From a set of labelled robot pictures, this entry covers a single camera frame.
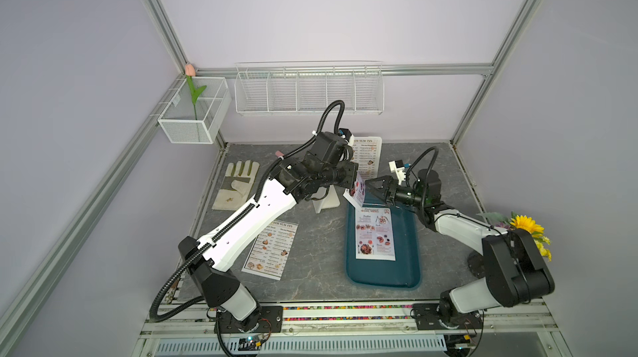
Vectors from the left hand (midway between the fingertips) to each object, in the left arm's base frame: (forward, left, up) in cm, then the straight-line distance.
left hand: (356, 173), depth 69 cm
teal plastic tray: (-19, -16, -30) cm, 39 cm away
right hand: (+4, -5, -13) cm, 14 cm away
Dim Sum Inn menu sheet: (-7, +29, -33) cm, 44 cm away
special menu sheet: (-5, -9, -32) cm, 34 cm away
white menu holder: (-10, +9, +3) cm, 14 cm away
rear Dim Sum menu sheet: (+23, -9, -19) cm, 31 cm away
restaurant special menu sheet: (-1, -2, -9) cm, 9 cm away
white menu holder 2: (+23, -14, -16) cm, 31 cm away
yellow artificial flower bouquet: (-15, -44, -8) cm, 47 cm away
